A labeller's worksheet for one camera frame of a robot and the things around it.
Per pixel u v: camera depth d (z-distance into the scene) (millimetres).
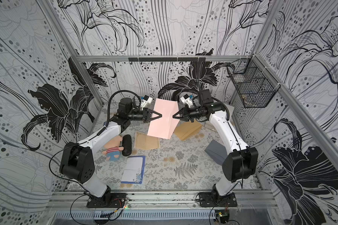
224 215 708
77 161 454
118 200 726
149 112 714
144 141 954
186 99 714
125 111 646
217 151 912
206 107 565
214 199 649
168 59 918
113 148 860
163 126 721
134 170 841
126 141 933
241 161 418
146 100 730
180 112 713
